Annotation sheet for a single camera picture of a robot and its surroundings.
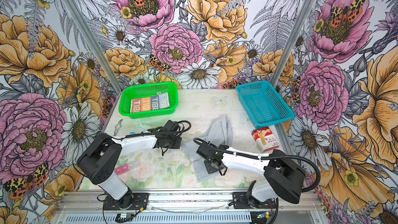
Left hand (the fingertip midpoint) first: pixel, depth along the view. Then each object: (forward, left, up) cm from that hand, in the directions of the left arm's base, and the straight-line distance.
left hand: (176, 147), depth 92 cm
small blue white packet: (+14, +23, +1) cm, 27 cm away
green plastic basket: (+48, +29, -2) cm, 56 cm away
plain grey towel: (+8, -26, +4) cm, 27 cm away
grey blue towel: (+32, +15, +4) cm, 35 cm away
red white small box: (+3, -51, +4) cm, 52 cm away
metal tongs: (+12, +40, -1) cm, 42 cm away
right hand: (-14, -22, +1) cm, 26 cm away
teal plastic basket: (+31, -59, +1) cm, 67 cm away
